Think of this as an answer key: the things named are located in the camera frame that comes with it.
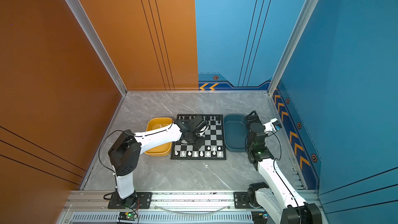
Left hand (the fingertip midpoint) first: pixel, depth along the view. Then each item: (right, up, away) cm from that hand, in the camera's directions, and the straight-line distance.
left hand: (202, 142), depth 87 cm
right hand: (+27, +16, -7) cm, 32 cm away
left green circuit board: (-33, -30, -17) cm, 47 cm away
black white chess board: (+6, -3, 0) cm, 7 cm away
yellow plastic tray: (-31, +9, +12) cm, 34 cm away
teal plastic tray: (+21, +5, +9) cm, 23 cm away
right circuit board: (+26, -30, -18) cm, 43 cm away
